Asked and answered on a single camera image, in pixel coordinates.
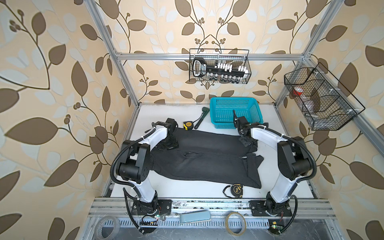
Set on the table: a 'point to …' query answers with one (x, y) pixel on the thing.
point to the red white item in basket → (298, 91)
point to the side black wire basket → (325, 103)
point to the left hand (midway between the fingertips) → (171, 147)
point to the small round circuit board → (276, 229)
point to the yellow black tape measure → (188, 125)
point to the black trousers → (207, 155)
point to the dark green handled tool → (205, 111)
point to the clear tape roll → (97, 231)
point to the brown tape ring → (243, 225)
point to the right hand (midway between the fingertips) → (252, 140)
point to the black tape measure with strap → (236, 190)
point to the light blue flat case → (195, 216)
